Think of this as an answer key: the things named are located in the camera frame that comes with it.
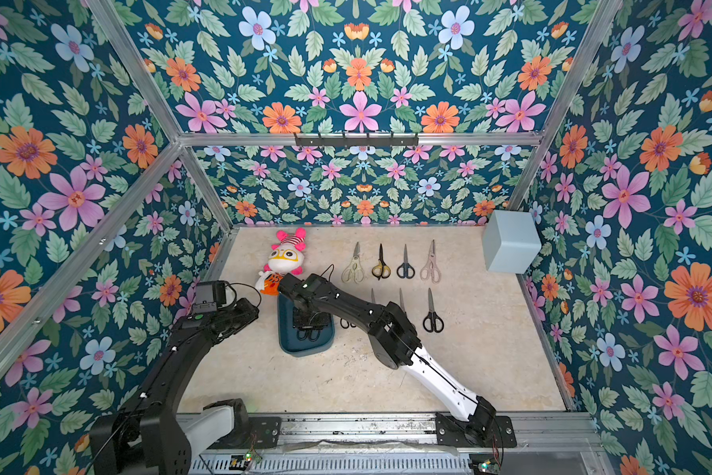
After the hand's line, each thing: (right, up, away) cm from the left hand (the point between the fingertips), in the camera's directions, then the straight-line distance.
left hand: (258, 307), depth 85 cm
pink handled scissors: (+55, +9, +22) cm, 60 cm away
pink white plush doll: (+3, +14, +16) cm, 22 cm away
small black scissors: (+46, +10, +20) cm, 51 cm away
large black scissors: (+53, -6, +8) cm, 54 cm away
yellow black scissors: (+37, +10, +20) cm, 43 cm away
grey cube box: (+80, +20, +11) cm, 83 cm away
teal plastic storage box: (+12, -12, +4) cm, 17 cm away
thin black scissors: (+25, -7, +8) cm, 27 cm away
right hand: (+13, -8, +6) cm, 16 cm away
